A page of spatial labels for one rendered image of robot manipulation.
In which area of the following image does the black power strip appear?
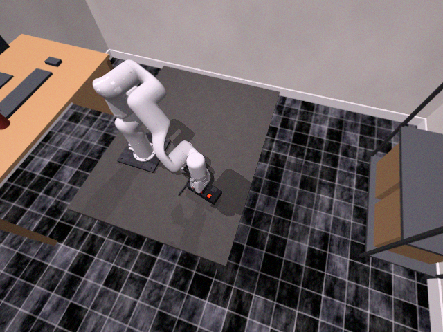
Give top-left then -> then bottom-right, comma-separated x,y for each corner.
178,179 -> 222,205

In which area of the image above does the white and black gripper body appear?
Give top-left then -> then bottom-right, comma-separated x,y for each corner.
190,168 -> 210,193

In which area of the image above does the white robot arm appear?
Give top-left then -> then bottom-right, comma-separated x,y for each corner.
93,60 -> 207,182

